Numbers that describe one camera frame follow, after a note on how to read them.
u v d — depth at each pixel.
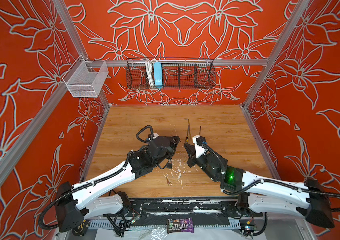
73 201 0.39
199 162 0.60
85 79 0.93
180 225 0.68
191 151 0.62
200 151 0.56
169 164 0.88
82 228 0.66
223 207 0.73
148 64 0.87
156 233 0.67
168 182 0.81
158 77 0.91
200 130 1.04
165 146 0.51
